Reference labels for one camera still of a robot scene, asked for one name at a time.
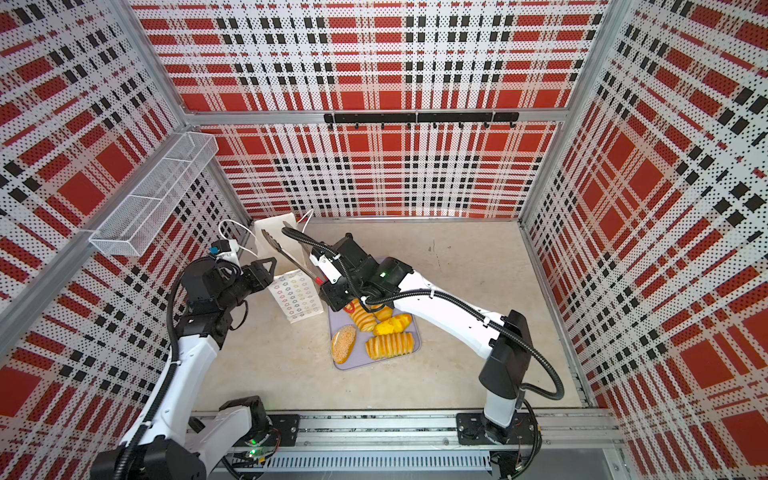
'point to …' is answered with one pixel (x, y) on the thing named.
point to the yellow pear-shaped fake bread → (392, 326)
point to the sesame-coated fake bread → (343, 342)
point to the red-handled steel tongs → (315, 276)
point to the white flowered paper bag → (297, 296)
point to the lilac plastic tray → (359, 356)
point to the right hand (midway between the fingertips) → (326, 295)
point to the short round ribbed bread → (384, 314)
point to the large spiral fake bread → (390, 345)
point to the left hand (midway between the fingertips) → (269, 267)
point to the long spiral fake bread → (365, 319)
